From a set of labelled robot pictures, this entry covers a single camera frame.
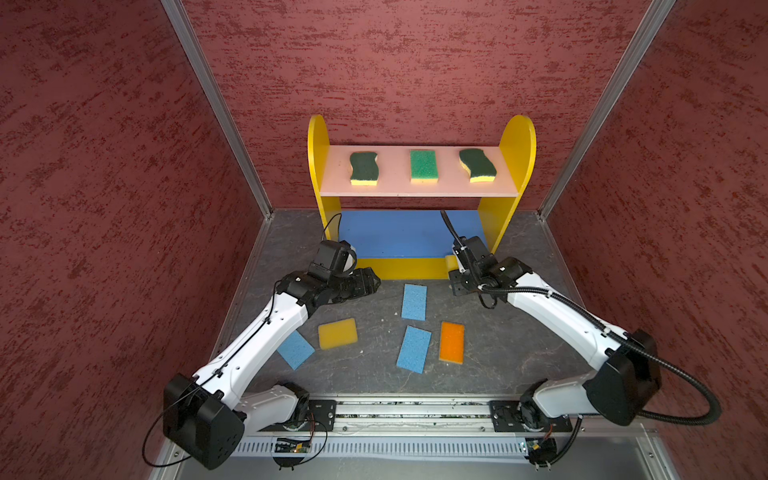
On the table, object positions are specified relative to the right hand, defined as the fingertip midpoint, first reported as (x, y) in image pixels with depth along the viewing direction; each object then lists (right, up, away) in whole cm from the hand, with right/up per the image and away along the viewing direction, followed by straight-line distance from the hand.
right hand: (457, 284), depth 83 cm
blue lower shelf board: (-23, +14, +12) cm, 30 cm away
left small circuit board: (-43, -39, -11) cm, 59 cm away
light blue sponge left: (-47, -20, +2) cm, 51 cm away
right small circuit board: (+16, -38, -11) cm, 43 cm away
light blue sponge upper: (-12, -8, +12) cm, 18 cm away
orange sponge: (-1, -18, +3) cm, 18 cm away
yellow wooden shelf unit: (-14, +26, +42) cm, 52 cm away
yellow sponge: (-35, -16, +5) cm, 39 cm away
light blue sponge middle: (-12, -19, +2) cm, 23 cm away
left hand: (-25, -1, -5) cm, 25 cm away
